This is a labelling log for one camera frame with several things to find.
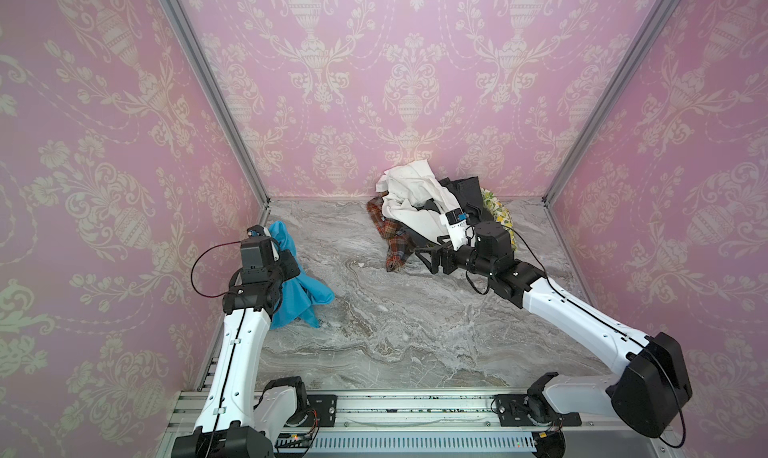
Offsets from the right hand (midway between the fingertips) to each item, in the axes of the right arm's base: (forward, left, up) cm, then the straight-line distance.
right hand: (429, 244), depth 77 cm
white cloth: (+31, +1, -12) cm, 33 cm away
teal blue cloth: (-10, +34, -7) cm, 37 cm away
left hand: (0, +37, -2) cm, 37 cm away
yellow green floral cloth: (+27, -31, -19) cm, 45 cm away
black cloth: (+35, -20, -17) cm, 44 cm away
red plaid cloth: (+17, +7, -23) cm, 29 cm away
